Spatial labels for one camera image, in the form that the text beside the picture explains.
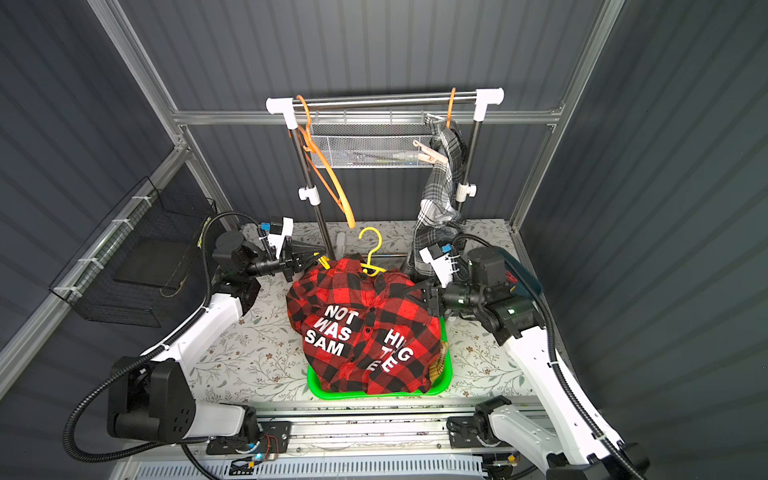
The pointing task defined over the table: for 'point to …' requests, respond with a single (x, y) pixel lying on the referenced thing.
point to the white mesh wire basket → (372, 145)
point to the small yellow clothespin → (324, 261)
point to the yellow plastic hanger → (369, 269)
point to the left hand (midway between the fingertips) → (328, 254)
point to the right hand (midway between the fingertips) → (412, 292)
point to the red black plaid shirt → (363, 332)
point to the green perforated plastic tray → (316, 390)
